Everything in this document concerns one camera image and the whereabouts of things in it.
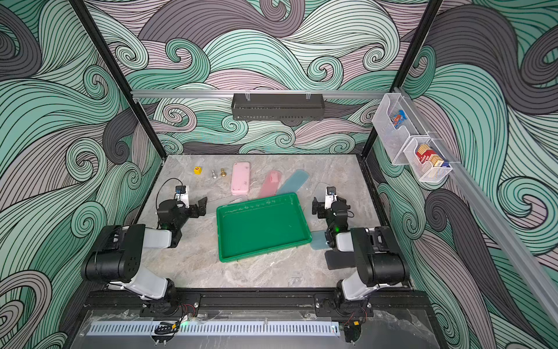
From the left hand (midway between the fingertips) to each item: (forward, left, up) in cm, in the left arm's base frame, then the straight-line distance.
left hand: (195, 195), depth 93 cm
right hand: (-1, -60, -1) cm, 60 cm away
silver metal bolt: (+17, -4, -7) cm, 19 cm away
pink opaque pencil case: (+16, -17, -8) cm, 25 cm away
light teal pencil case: (-17, -54, -6) cm, 57 cm away
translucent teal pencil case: (+13, -45, -7) cm, 47 cm away
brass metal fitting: (+19, -8, -7) cm, 21 cm away
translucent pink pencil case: (+12, -33, -8) cm, 36 cm away
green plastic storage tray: (-10, -27, -10) cm, 31 cm away
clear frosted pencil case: (+3, -18, -8) cm, 20 cm away
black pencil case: (-24, -60, -9) cm, 65 cm away
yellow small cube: (+20, +5, -6) cm, 22 cm away
